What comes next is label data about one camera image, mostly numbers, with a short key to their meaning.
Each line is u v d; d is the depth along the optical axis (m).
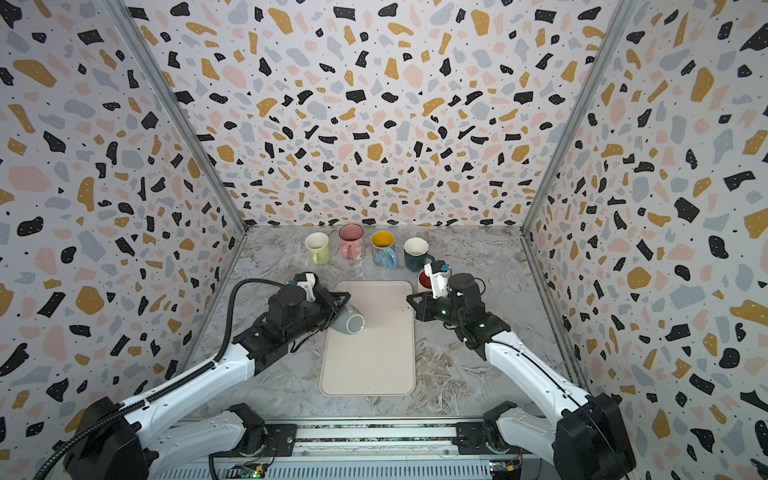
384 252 1.03
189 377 0.47
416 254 1.00
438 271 0.72
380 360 0.88
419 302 0.72
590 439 0.39
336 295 0.76
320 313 0.67
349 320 0.74
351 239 1.04
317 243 1.06
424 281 0.73
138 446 0.40
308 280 0.74
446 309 0.68
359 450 0.73
